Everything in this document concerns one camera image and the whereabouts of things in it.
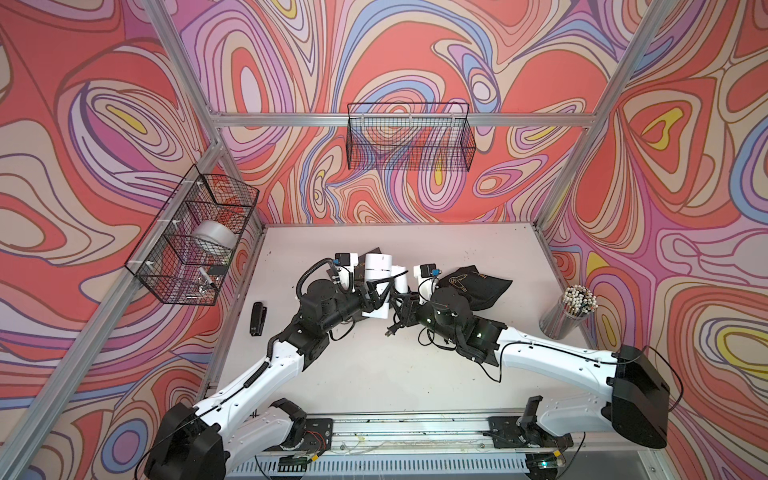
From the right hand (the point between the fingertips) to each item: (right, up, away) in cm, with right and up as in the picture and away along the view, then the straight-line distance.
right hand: (393, 303), depth 75 cm
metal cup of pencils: (+48, -5, +7) cm, 49 cm away
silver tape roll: (-45, +18, 0) cm, 48 cm away
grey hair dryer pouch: (-8, +9, -3) cm, 13 cm away
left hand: (-1, +5, -3) cm, 6 cm away
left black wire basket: (-55, +13, +4) cm, 57 cm away
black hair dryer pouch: (+29, +1, +21) cm, 36 cm away
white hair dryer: (-2, +8, -5) cm, 10 cm away
